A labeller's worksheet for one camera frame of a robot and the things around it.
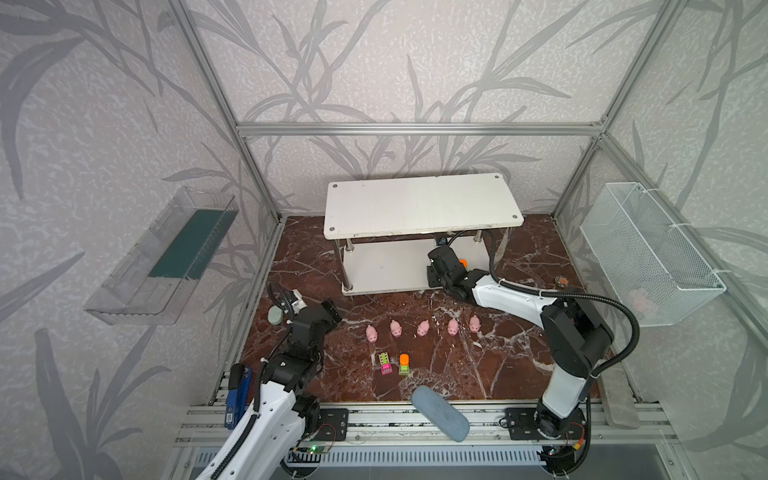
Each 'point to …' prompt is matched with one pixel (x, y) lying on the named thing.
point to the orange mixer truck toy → (404, 363)
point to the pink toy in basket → (640, 301)
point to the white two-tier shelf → (386, 227)
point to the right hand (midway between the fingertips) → (436, 257)
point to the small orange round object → (564, 281)
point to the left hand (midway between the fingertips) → (329, 296)
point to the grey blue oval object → (450, 420)
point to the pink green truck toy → (386, 366)
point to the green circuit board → (312, 449)
